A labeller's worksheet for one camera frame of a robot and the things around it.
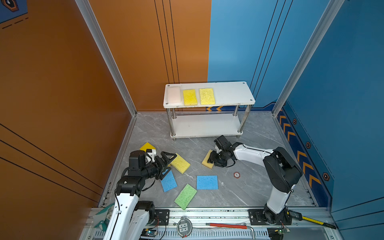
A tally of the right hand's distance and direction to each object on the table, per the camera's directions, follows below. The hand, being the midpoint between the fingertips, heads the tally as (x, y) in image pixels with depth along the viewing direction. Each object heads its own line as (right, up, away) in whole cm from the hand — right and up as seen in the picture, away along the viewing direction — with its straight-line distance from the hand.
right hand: (208, 163), depth 91 cm
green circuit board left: (-29, -28, -20) cm, 45 cm away
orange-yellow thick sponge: (-2, +1, +1) cm, 2 cm away
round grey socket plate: (-13, -21, -26) cm, 36 cm away
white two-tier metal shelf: (+2, +36, +33) cm, 49 cm away
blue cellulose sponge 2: (-1, -9, -8) cm, 12 cm away
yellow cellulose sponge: (-17, 0, -1) cm, 17 cm away
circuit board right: (+33, -27, -21) cm, 47 cm away
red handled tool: (+10, -25, -20) cm, 34 cm away
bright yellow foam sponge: (-41, +9, +9) cm, 42 cm away
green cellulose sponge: (-13, -15, -12) cm, 23 cm away
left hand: (-18, +6, -18) cm, 26 cm away
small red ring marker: (+17, -6, -4) cm, 18 cm away
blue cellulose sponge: (-23, -9, -8) cm, 26 cm away
